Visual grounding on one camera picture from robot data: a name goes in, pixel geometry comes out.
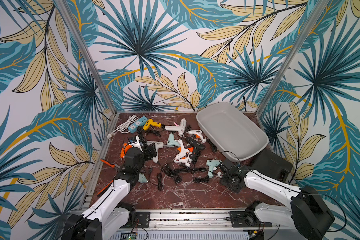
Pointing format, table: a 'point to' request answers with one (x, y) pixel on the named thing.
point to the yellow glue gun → (150, 122)
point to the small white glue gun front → (219, 174)
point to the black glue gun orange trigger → (196, 149)
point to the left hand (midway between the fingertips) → (148, 147)
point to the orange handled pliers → (108, 163)
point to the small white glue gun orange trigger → (198, 133)
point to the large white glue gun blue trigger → (158, 145)
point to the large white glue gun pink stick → (181, 127)
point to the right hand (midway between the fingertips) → (224, 183)
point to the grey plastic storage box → (234, 135)
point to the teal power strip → (133, 128)
